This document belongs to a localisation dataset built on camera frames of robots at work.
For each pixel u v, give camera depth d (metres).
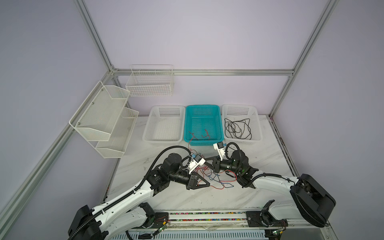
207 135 1.04
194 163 0.63
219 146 0.72
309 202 0.42
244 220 0.75
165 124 1.15
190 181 0.58
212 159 0.73
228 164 0.70
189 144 1.01
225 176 0.73
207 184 0.64
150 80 0.96
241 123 1.15
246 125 1.11
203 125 1.16
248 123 1.10
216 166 0.69
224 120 1.11
